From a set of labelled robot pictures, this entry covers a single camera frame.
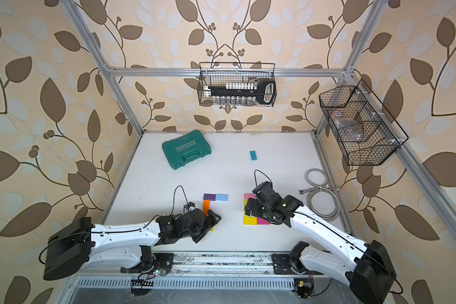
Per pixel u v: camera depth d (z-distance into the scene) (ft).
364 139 2.43
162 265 2.42
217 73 2.99
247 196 3.06
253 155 3.56
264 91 2.77
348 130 2.31
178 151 3.46
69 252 1.39
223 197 3.05
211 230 2.43
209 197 2.99
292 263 2.14
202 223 2.09
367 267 1.27
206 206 2.93
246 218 2.83
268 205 1.94
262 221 2.76
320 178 3.28
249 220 2.78
